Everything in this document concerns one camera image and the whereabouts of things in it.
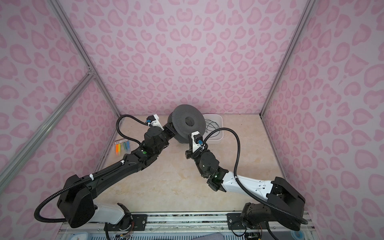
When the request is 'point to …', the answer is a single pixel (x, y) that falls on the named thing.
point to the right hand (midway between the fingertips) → (187, 135)
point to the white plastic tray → (218, 118)
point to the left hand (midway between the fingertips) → (178, 120)
